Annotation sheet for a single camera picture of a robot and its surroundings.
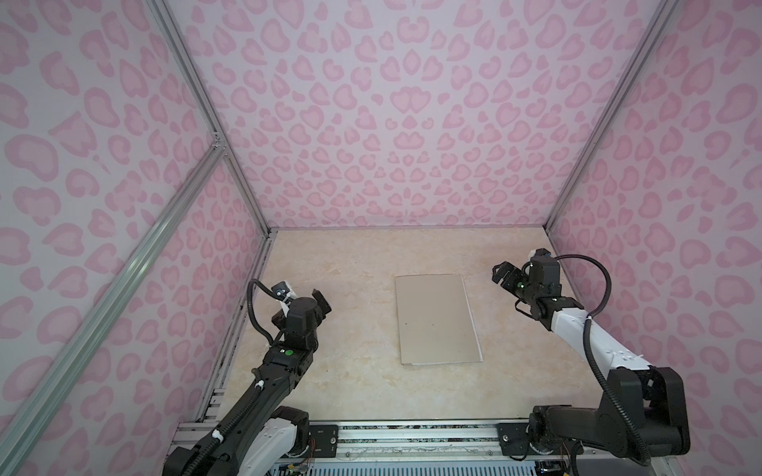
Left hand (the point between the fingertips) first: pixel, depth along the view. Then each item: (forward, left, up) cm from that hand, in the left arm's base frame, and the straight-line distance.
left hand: (305, 294), depth 82 cm
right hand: (+7, -58, -1) cm, 58 cm away
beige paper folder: (-1, -37, -15) cm, 40 cm away
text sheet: (-9, -46, -16) cm, 50 cm away
